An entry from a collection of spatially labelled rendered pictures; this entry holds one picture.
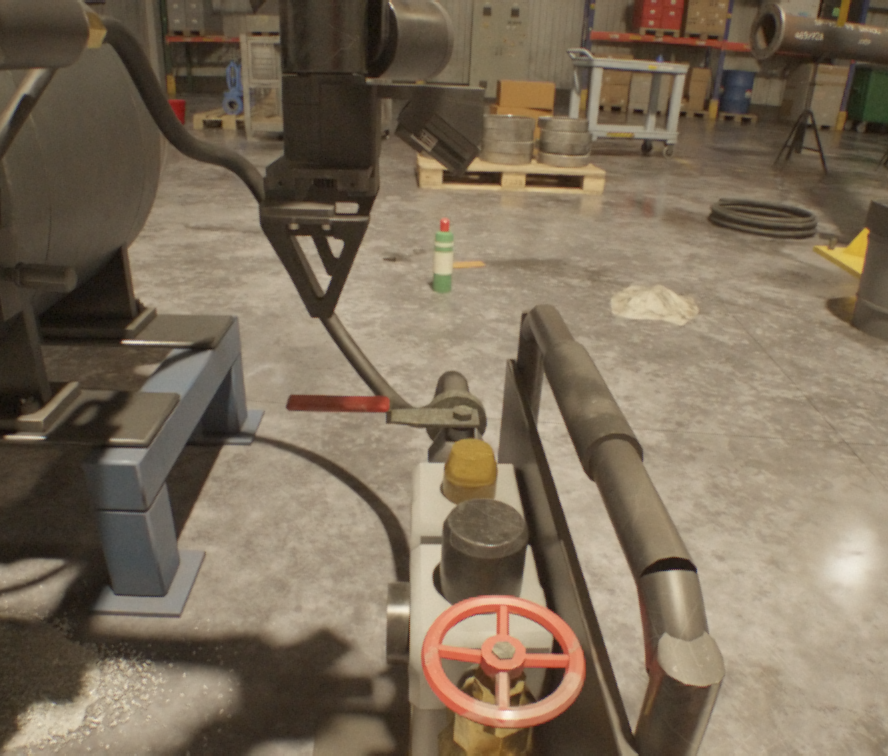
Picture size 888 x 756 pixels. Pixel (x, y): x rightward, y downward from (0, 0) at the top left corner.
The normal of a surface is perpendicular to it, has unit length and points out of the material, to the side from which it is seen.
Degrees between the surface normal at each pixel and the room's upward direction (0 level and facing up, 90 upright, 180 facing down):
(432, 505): 0
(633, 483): 15
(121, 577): 90
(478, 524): 0
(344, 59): 90
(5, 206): 90
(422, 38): 92
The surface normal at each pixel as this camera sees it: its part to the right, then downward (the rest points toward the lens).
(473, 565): -0.35, 0.40
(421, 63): 0.55, 0.81
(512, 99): 0.07, 0.43
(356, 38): 0.79, 0.29
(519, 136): 0.41, 0.41
